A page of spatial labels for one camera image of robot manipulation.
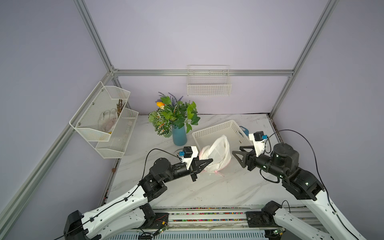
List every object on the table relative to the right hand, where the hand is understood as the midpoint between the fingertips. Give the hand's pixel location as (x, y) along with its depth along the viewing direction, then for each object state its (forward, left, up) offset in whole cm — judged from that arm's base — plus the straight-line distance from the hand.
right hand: (237, 153), depth 64 cm
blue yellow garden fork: (+36, -20, -30) cm, 51 cm away
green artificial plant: (+19, +30, +3) cm, 36 cm away
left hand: (-5, +12, +3) cm, 14 cm away
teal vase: (+27, +29, -21) cm, 45 cm away
